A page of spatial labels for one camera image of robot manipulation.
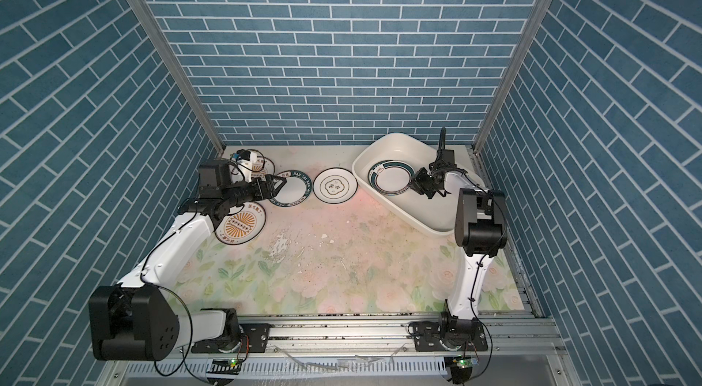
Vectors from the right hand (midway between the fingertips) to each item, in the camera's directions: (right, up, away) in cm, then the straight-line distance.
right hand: (410, 183), depth 102 cm
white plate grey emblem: (-29, -1, +6) cm, 30 cm away
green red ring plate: (-7, +2, +7) cm, 10 cm away
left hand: (-42, +2, -20) cm, 47 cm away
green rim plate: (-44, -3, +1) cm, 44 cm away
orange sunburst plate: (-61, -15, -6) cm, 63 cm away
